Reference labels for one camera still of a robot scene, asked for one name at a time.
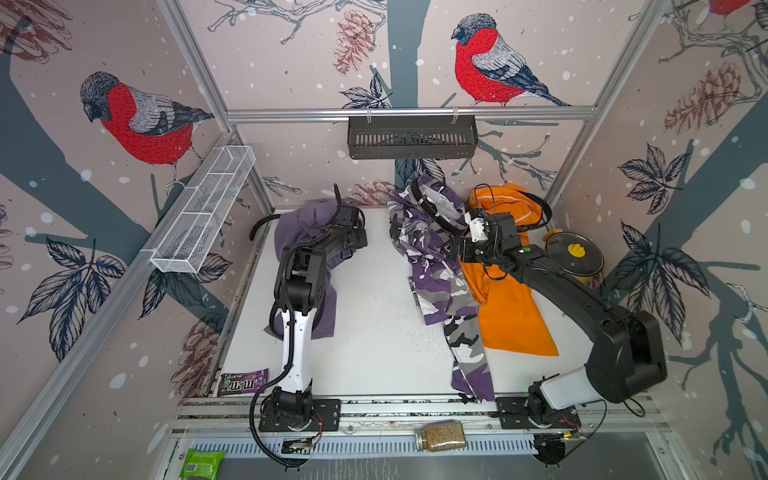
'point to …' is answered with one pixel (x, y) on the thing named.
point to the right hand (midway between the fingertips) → (455, 242)
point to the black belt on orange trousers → (548, 218)
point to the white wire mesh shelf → (199, 208)
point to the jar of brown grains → (439, 436)
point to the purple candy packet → (242, 382)
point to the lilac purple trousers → (294, 219)
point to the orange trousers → (511, 320)
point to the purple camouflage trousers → (425, 221)
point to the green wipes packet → (202, 464)
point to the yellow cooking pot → (594, 282)
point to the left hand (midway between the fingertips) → (364, 233)
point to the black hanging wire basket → (415, 137)
